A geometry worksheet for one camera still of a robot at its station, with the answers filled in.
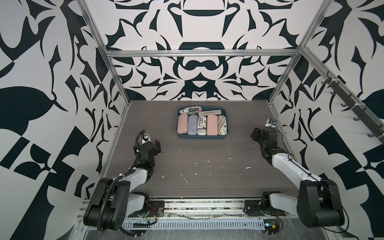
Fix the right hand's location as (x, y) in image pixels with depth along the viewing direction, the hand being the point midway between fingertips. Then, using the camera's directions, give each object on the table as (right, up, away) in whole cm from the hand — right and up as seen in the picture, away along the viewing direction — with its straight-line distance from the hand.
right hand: (259, 127), depth 88 cm
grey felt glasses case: (-28, +9, +15) cm, 33 cm away
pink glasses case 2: (-26, +1, +12) cm, 29 cm away
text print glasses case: (-33, +1, +10) cm, 35 cm away
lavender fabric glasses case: (-39, +1, +10) cm, 40 cm away
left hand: (-67, -8, +1) cm, 68 cm away
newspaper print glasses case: (-40, +10, +17) cm, 45 cm away
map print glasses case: (-20, +1, +10) cm, 22 cm away
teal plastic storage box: (-17, +10, +17) cm, 26 cm away
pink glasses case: (-46, +2, +11) cm, 47 cm away
